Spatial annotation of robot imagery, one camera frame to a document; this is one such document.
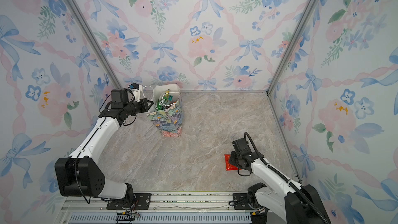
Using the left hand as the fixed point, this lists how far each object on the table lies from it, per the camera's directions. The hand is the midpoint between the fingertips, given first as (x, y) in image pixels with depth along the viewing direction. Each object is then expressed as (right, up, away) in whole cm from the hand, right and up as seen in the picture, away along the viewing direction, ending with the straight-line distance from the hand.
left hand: (153, 100), depth 82 cm
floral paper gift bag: (+8, -6, -4) cm, 11 cm away
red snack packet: (+41, -36, +1) cm, 54 cm away
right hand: (+43, -33, +5) cm, 54 cm away
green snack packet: (+6, 0, -2) cm, 6 cm away
